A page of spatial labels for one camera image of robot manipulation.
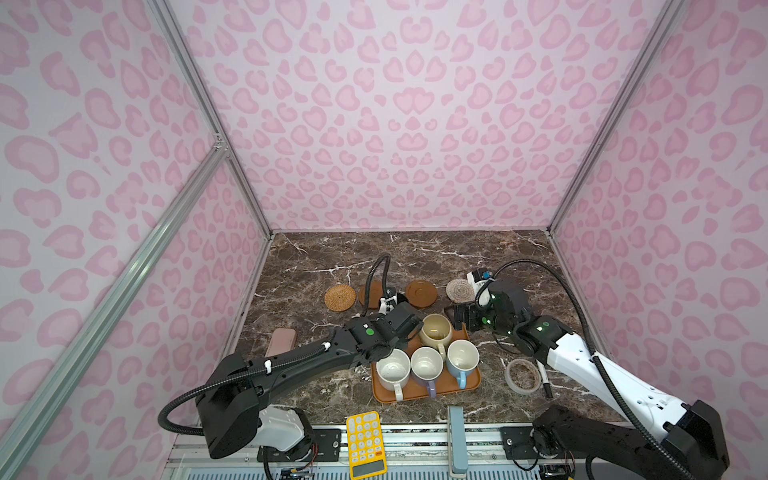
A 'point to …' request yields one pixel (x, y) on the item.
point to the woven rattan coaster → (340, 297)
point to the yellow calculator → (366, 449)
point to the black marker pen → (546, 384)
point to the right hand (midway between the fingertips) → (459, 305)
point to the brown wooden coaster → (421, 293)
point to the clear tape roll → (523, 376)
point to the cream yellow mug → (436, 331)
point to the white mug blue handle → (462, 358)
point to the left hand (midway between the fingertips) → (399, 323)
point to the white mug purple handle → (426, 366)
